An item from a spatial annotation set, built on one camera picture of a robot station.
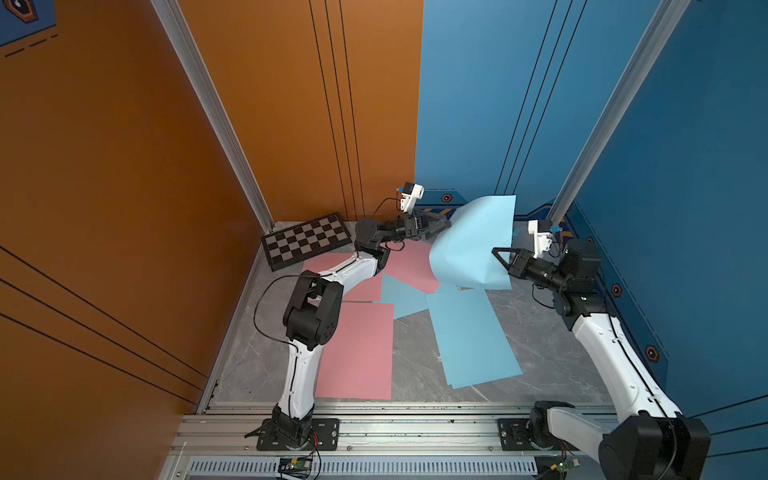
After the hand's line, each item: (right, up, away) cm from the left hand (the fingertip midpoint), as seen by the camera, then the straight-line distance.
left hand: (446, 225), depth 71 cm
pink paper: (-23, -38, +15) cm, 47 cm away
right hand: (+13, -6, +3) cm, 15 cm away
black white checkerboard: (-49, -3, +38) cm, 62 cm away
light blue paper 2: (-8, -23, +28) cm, 37 cm away
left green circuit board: (-35, -57, +1) cm, 67 cm away
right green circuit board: (+28, -56, -1) cm, 63 cm away
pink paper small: (-8, -10, +9) cm, 16 cm away
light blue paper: (+4, -6, +3) cm, 8 cm away
